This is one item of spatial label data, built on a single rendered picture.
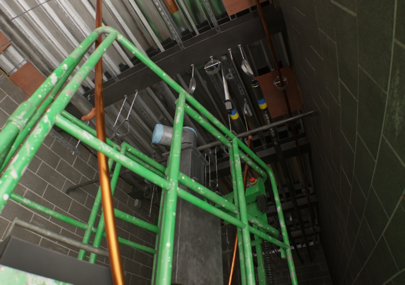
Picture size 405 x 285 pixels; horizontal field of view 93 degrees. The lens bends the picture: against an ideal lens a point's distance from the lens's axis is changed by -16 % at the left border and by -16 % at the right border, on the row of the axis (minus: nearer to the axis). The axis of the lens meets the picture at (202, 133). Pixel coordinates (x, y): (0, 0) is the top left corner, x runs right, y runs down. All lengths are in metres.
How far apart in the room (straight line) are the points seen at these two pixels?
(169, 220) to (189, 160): 0.80
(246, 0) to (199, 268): 2.07
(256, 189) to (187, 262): 0.96
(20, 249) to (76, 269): 0.16
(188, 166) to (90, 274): 0.93
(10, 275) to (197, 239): 0.65
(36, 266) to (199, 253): 0.56
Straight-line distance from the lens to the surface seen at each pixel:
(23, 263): 0.71
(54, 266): 0.73
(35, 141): 0.62
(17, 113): 0.72
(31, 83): 3.30
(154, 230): 1.49
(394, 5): 0.75
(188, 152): 1.55
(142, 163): 1.70
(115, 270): 0.73
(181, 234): 0.90
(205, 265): 0.97
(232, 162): 1.43
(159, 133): 1.68
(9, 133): 0.69
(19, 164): 0.58
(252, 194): 1.73
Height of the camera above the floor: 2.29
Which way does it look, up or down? 46 degrees up
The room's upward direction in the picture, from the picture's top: straight up
